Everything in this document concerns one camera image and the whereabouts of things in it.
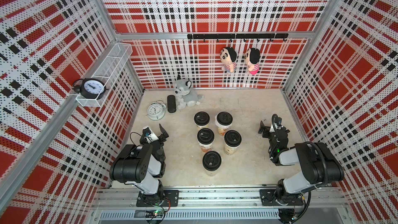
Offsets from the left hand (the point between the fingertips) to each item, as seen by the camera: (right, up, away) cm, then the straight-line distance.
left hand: (156, 127), depth 88 cm
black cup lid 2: (+39, +6, -6) cm, 40 cm away
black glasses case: (+4, +13, +21) cm, 25 cm away
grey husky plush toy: (+16, +19, +14) cm, 28 cm away
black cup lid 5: (+31, -12, -20) cm, 39 cm away
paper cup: (+38, -1, -2) cm, 38 cm away
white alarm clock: (-6, +9, +16) cm, 19 cm away
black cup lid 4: (+42, -3, -13) cm, 44 cm away
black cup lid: (+26, +6, -4) cm, 27 cm away
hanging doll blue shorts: (+42, +42, +3) cm, 59 cm away
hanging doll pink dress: (+57, +42, +6) cm, 71 cm away
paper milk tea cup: (+27, +1, -5) cm, 28 cm away
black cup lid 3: (+29, -3, -10) cm, 31 cm away
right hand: (+68, +3, +4) cm, 68 cm away
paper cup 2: (+42, -11, -8) cm, 44 cm away
